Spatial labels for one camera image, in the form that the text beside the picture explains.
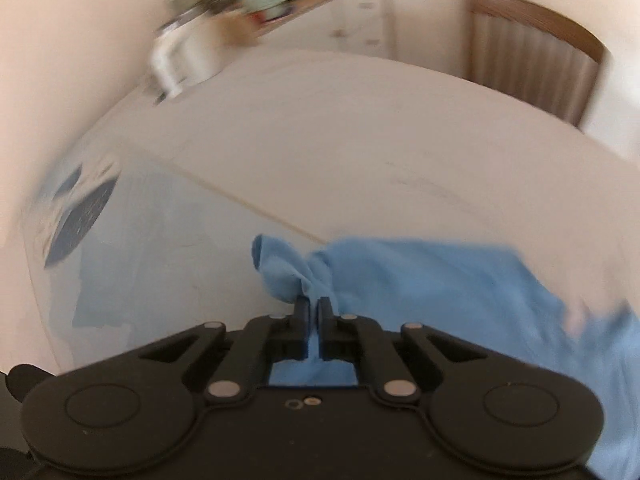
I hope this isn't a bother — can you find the brown wooden chair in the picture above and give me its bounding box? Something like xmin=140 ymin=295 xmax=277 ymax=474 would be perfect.
xmin=465 ymin=0 xmax=607 ymax=129

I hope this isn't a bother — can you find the whale print tablecloth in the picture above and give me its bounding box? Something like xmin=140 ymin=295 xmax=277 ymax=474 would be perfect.
xmin=15 ymin=47 xmax=640 ymax=376

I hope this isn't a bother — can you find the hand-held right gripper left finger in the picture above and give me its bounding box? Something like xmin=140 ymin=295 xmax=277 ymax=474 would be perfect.
xmin=137 ymin=295 xmax=312 ymax=404

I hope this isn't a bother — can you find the light blue t-shirt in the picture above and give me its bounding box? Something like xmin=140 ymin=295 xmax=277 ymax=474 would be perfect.
xmin=251 ymin=234 xmax=640 ymax=480

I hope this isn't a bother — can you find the white drawer cabinet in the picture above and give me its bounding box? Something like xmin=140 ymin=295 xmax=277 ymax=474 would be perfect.
xmin=257 ymin=0 xmax=397 ymax=59

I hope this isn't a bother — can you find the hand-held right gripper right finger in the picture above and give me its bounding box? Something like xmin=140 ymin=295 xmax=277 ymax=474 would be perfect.
xmin=318 ymin=297 xmax=489 ymax=405

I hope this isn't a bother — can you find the white kettle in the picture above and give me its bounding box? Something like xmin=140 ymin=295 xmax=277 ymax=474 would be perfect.
xmin=149 ymin=24 xmax=224 ymax=99

